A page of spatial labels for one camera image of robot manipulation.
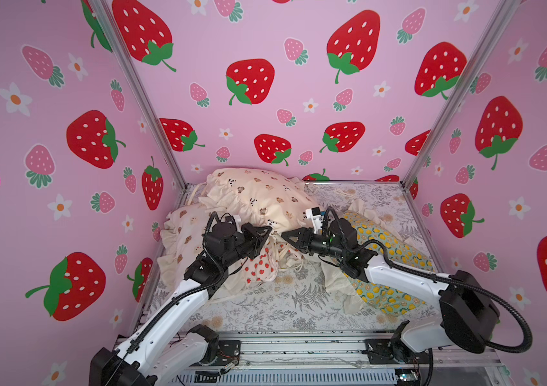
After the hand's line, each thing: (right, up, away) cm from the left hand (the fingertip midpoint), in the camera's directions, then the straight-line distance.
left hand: (275, 226), depth 72 cm
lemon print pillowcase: (+38, -26, +7) cm, 47 cm away
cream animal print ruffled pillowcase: (+5, +6, +11) cm, 13 cm away
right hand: (+1, -5, -1) cm, 5 cm away
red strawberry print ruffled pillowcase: (-1, -12, +12) cm, 17 cm away
